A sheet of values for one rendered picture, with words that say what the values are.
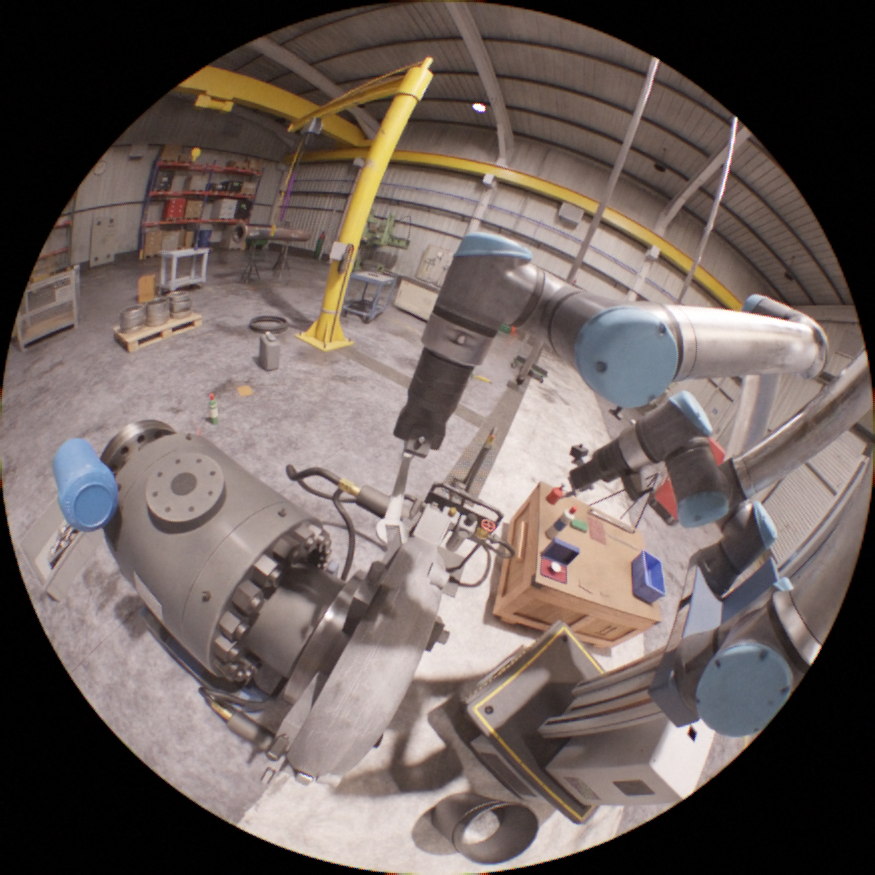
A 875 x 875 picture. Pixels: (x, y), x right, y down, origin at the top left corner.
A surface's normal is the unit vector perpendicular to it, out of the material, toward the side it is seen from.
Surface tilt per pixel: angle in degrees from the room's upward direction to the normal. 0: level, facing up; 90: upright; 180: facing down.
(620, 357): 93
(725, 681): 95
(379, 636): 6
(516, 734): 0
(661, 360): 92
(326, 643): 14
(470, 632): 0
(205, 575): 22
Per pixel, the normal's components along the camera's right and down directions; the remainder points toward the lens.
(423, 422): 0.00, 0.46
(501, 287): -0.03, 0.63
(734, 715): -0.95, -0.09
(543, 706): 0.33, -0.77
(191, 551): 0.23, -0.59
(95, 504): 0.89, 0.44
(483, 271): -0.22, 0.42
